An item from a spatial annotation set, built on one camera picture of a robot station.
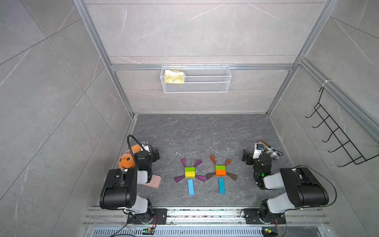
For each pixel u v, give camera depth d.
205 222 0.73
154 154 0.79
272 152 0.95
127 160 0.85
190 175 0.88
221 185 0.82
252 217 0.73
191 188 0.82
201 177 0.85
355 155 0.59
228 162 0.92
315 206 0.48
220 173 0.86
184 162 0.92
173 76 0.88
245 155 0.84
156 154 0.87
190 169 0.89
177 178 0.85
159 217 0.73
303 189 0.44
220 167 0.88
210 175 0.86
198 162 0.93
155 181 0.84
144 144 0.81
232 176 0.87
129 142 0.70
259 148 0.78
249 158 0.82
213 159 0.93
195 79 1.01
